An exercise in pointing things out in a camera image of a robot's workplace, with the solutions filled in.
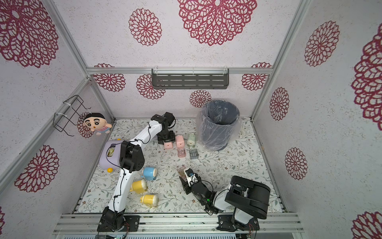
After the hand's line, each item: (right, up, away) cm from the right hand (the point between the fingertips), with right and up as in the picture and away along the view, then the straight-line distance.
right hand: (183, 174), depth 84 cm
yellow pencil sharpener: (-24, -5, -4) cm, 25 cm away
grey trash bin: (+23, +33, +14) cm, 43 cm away
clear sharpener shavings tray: (+6, +9, +16) cm, 20 cm away
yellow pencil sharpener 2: (-17, -10, -9) cm, 22 cm away
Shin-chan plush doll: (-54, +30, +8) cm, 63 cm away
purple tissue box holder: (-44, +9, +5) cm, 45 cm away
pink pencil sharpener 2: (-11, +15, +13) cm, 23 cm away
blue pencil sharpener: (-20, 0, +1) cm, 20 cm away
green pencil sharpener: (+4, +18, +14) cm, 23 cm away
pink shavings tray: (-1, +1, +2) cm, 3 cm away
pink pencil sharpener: (-3, +18, +14) cm, 23 cm away
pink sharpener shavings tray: (-2, +10, +17) cm, 20 cm away
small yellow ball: (-43, +2, +3) cm, 43 cm away
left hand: (-10, +17, +16) cm, 26 cm away
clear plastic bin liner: (+31, +21, +6) cm, 38 cm away
